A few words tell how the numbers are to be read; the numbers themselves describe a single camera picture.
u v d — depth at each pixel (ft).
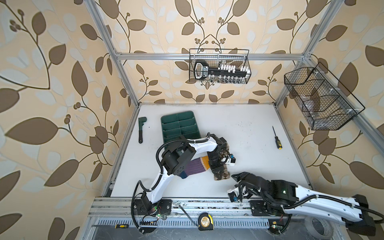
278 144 3.15
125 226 2.27
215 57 2.97
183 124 3.27
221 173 2.72
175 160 1.80
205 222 2.23
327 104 2.37
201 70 2.76
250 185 1.72
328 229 2.19
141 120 3.60
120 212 2.44
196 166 2.89
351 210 1.52
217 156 2.59
